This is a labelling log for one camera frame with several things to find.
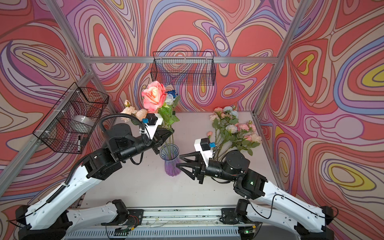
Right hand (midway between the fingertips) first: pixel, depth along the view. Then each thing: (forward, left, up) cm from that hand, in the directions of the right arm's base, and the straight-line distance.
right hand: (180, 166), depth 52 cm
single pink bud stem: (+39, -17, -34) cm, 55 cm away
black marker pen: (+18, +51, -10) cm, 55 cm away
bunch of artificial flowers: (+36, -30, -33) cm, 58 cm away
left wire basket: (+26, +56, -5) cm, 62 cm away
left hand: (+12, +2, +5) cm, 14 cm away
